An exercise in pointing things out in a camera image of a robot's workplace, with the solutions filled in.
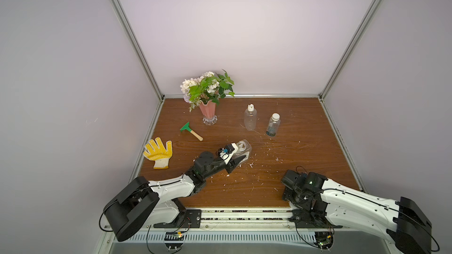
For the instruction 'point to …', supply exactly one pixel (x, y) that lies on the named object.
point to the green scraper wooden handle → (186, 127)
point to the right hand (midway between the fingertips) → (286, 200)
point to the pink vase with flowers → (205, 91)
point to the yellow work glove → (160, 155)
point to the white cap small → (275, 117)
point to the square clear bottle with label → (244, 149)
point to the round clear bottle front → (272, 127)
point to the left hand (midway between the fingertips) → (242, 152)
